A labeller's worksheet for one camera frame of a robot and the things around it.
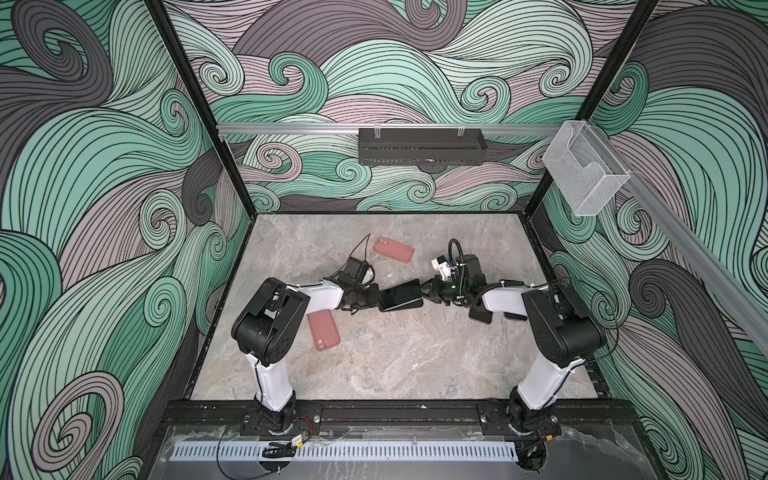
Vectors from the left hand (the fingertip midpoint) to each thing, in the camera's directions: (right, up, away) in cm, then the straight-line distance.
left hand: (383, 297), depth 94 cm
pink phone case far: (+5, +15, +16) cm, 22 cm away
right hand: (+10, +2, -3) cm, 11 cm away
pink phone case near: (-18, -9, -5) cm, 21 cm away
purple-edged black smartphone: (+30, -4, -4) cm, 31 cm away
